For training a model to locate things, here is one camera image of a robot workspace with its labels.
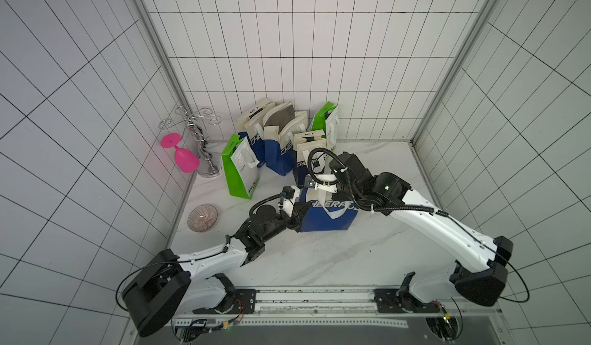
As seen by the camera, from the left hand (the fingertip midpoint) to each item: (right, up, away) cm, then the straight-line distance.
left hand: (307, 206), depth 78 cm
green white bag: (+8, +33, +14) cm, 37 cm away
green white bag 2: (-25, +14, +7) cm, 30 cm away
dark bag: (0, +23, +6) cm, 24 cm away
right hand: (+9, +15, -5) cm, 18 cm away
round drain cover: (-42, -7, +12) cm, 44 cm away
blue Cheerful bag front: (-24, +30, +13) cm, 40 cm away
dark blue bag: (+6, -3, -1) cm, 7 cm away
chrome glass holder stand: (-47, +13, +31) cm, 58 cm away
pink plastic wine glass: (-48, +16, +11) cm, 52 cm away
